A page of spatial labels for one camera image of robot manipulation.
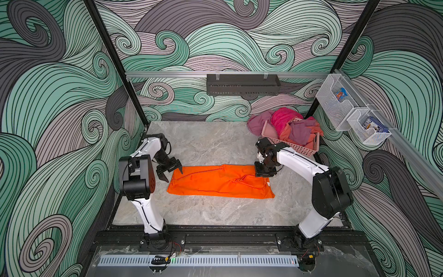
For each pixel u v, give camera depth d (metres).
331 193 0.46
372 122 0.66
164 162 0.78
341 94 0.83
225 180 0.92
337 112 0.81
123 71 0.92
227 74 0.95
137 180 0.50
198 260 0.70
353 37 0.79
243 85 0.91
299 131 1.08
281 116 1.09
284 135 1.06
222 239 0.76
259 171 0.79
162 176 0.81
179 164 0.83
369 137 0.63
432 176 0.50
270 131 1.14
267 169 0.75
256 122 1.18
